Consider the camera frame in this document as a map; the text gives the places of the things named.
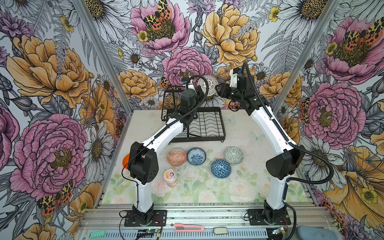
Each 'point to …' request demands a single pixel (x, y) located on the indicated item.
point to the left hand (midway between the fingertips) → (201, 89)
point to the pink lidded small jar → (170, 176)
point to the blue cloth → (306, 232)
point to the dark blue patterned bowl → (221, 168)
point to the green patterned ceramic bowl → (233, 155)
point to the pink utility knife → (181, 227)
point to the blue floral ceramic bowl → (196, 156)
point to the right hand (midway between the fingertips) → (218, 91)
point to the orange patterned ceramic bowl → (176, 157)
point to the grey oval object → (220, 230)
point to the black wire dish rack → (208, 125)
